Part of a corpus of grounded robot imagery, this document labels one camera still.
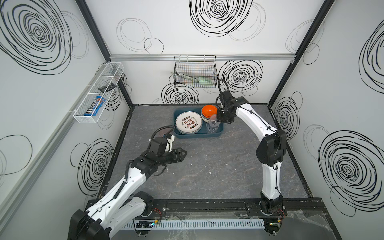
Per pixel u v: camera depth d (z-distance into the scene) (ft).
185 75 2.90
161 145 1.95
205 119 3.37
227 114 2.53
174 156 2.22
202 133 3.42
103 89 2.57
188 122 3.45
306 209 2.46
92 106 2.32
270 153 1.77
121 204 1.53
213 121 3.16
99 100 2.28
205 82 2.86
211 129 3.43
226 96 2.37
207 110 3.45
